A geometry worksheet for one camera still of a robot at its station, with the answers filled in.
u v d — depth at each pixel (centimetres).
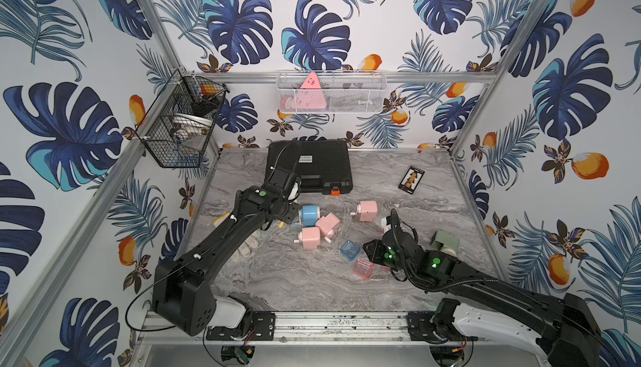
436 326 66
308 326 76
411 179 109
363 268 86
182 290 40
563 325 41
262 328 74
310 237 87
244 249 90
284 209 69
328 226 90
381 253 69
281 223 69
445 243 87
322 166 109
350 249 90
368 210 92
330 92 93
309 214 92
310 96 90
